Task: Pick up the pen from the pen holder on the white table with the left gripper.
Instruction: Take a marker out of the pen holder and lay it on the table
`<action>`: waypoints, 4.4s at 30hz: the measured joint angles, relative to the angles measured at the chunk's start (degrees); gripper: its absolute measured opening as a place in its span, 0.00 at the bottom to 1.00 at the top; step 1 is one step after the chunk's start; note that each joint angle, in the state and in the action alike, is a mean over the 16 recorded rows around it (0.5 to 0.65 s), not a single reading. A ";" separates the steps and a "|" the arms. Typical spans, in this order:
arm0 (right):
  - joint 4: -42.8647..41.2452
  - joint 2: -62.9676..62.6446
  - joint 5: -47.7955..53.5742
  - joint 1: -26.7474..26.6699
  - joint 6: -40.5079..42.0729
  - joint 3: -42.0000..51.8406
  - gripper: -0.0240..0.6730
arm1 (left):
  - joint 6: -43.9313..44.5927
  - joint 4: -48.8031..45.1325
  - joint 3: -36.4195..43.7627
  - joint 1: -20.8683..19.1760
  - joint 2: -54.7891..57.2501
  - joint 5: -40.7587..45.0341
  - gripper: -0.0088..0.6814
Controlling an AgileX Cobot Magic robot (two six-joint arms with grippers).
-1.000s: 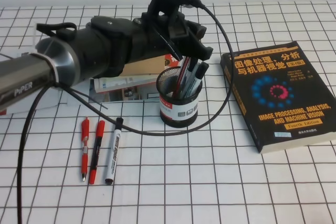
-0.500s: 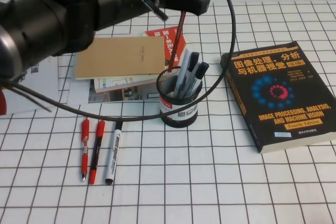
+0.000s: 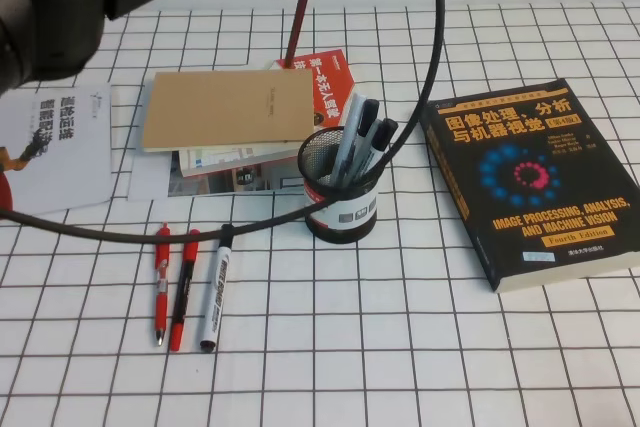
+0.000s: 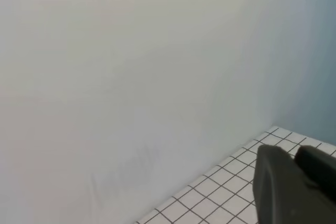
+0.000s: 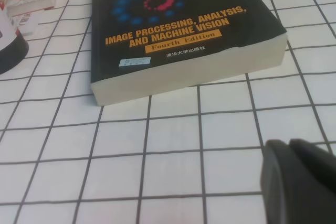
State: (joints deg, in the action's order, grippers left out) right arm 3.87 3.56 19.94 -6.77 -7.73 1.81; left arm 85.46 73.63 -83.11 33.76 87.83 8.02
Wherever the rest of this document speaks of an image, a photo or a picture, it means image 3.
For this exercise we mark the red and black pencil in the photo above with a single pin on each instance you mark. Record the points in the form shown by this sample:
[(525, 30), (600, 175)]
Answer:
[(295, 32)]

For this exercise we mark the black capped marker in holder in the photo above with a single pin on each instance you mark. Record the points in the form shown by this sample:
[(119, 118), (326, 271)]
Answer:
[(373, 147)]

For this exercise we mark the grey marker in holder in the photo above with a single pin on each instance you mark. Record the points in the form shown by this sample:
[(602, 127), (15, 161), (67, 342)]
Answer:
[(362, 113)]

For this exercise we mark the black mesh pen holder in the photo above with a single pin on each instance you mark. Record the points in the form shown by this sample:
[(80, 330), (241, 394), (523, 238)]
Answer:
[(353, 216)]

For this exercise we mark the red marker pen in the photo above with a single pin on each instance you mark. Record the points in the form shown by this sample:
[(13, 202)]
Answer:
[(189, 257)]

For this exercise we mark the red retractable ballpoint pen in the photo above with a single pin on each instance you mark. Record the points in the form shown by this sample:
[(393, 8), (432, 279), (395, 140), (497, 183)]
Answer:
[(162, 254)]

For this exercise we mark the red and white book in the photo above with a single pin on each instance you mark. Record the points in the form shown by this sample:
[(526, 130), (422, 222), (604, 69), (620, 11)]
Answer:
[(333, 87)]

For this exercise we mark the brown kraft notebook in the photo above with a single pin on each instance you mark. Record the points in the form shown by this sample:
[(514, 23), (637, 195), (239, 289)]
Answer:
[(202, 109)]

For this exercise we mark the magazine under notebook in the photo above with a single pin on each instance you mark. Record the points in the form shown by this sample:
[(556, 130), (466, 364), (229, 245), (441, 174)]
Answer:
[(215, 159)]

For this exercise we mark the printed photo sheet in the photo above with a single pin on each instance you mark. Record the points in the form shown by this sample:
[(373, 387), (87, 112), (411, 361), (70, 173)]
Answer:
[(157, 175)]

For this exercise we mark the black image processing textbook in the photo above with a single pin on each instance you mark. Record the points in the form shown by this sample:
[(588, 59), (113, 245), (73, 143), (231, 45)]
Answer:
[(541, 194)]

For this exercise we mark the white brochure with black text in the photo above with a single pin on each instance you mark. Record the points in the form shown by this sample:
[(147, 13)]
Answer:
[(73, 168)]

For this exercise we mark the white grid tablecloth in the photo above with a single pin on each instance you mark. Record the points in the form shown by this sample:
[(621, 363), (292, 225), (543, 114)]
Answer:
[(400, 329)]

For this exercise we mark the white whiteboard marker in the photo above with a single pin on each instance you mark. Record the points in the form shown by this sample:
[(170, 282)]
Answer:
[(210, 332)]

